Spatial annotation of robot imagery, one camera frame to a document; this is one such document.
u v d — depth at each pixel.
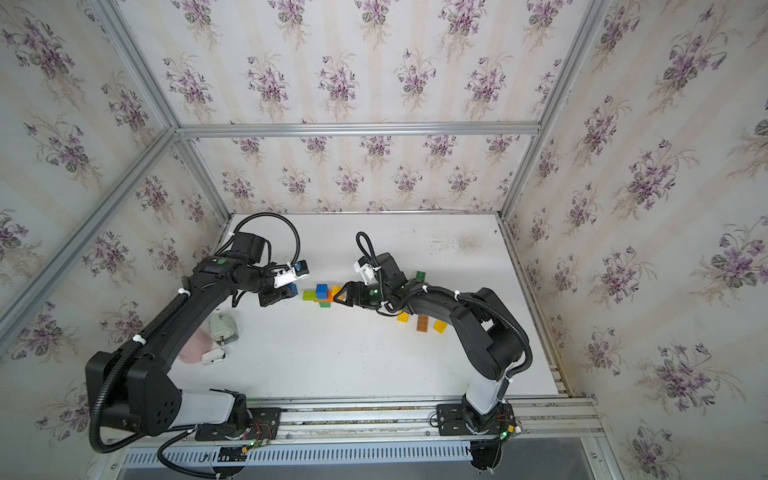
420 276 0.98
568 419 0.76
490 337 0.47
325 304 0.93
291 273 0.71
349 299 0.77
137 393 0.39
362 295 0.77
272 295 0.72
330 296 0.88
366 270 0.82
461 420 0.72
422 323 0.90
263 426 0.72
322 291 0.89
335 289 0.90
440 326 0.89
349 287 0.77
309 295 0.91
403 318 0.91
